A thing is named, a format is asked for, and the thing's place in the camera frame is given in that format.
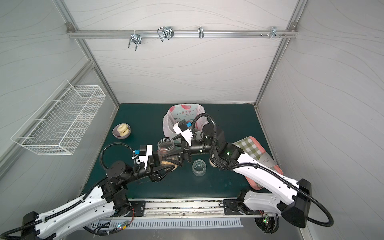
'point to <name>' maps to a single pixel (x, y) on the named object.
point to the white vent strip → (110, 226)
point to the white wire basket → (59, 126)
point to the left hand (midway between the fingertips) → (171, 162)
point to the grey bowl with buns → (121, 131)
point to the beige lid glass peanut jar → (199, 167)
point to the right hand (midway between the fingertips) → (164, 150)
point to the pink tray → (255, 185)
